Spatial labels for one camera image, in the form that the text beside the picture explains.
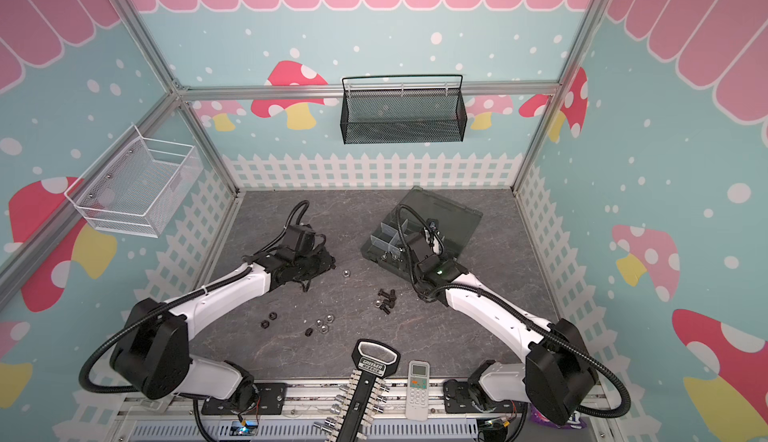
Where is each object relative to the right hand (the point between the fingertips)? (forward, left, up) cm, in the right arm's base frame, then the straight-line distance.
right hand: (420, 251), depth 84 cm
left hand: (-1, +26, -6) cm, 26 cm away
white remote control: (-30, +1, -14) cm, 33 cm away
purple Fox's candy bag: (-39, -34, -13) cm, 53 cm away
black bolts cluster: (-9, +9, -14) cm, 19 cm away
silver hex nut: (+1, +23, -15) cm, 27 cm away
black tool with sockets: (-34, +15, -14) cm, 40 cm away
